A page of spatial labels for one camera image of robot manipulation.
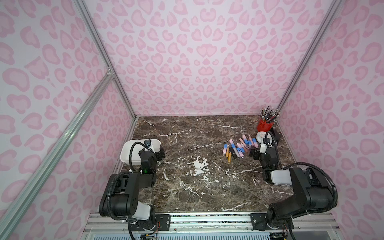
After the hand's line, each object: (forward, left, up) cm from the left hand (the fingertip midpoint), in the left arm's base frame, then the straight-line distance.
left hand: (154, 145), depth 91 cm
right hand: (+1, -65, -2) cm, 65 cm away
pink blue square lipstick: (+2, -44, -7) cm, 45 cm away
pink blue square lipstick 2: (+2, -51, -8) cm, 51 cm away
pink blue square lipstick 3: (+9, -60, -8) cm, 61 cm away
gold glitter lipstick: (-5, -47, -9) cm, 48 cm away
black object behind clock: (+11, -80, -6) cm, 81 cm away
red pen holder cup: (+16, -72, -2) cm, 74 cm away
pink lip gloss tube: (+5, -58, -8) cm, 59 cm away
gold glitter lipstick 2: (0, -46, -9) cm, 47 cm away
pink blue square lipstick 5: (+1, -54, -8) cm, 54 cm away
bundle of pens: (+20, -74, +5) cm, 77 cm away
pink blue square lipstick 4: (+7, -65, -8) cm, 66 cm away
